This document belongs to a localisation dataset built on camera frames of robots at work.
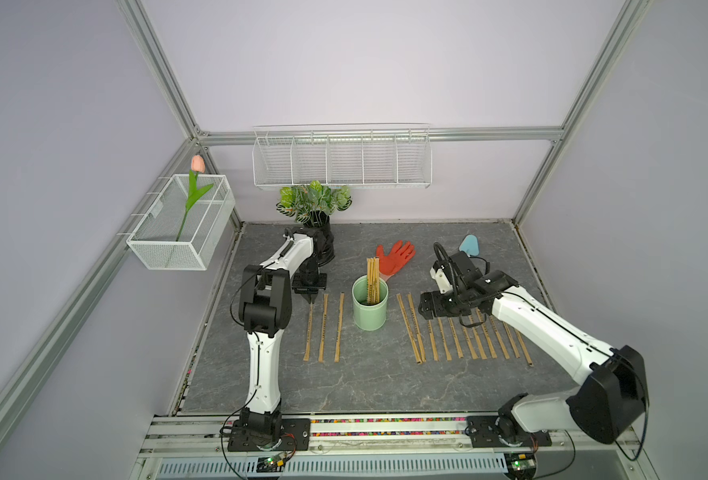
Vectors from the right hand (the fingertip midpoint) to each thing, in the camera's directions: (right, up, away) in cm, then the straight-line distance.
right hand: (432, 305), depth 82 cm
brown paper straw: (-4, -15, +4) cm, 16 cm away
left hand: (-35, 0, +11) cm, 37 cm away
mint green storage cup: (-18, -4, +5) cm, 20 cm away
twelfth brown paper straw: (-27, -15, +4) cm, 31 cm away
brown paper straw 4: (+9, -11, +7) cm, 16 cm away
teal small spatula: (+21, +17, +30) cm, 40 cm away
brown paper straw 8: (+23, -15, +4) cm, 28 cm away
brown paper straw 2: (-3, -9, +9) cm, 13 cm away
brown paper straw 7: (+18, -11, +7) cm, 22 cm away
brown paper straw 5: (+13, -15, +4) cm, 20 cm away
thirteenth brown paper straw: (-32, -9, +9) cm, 34 cm away
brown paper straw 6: (+16, -13, +6) cm, 21 cm away
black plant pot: (-34, +26, +14) cm, 45 cm away
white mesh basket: (-68, +19, -7) cm, 71 cm away
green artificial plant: (-39, +31, +12) cm, 51 cm away
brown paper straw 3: (+5, -14, +5) cm, 15 cm away
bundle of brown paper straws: (-16, +7, +4) cm, 18 cm away
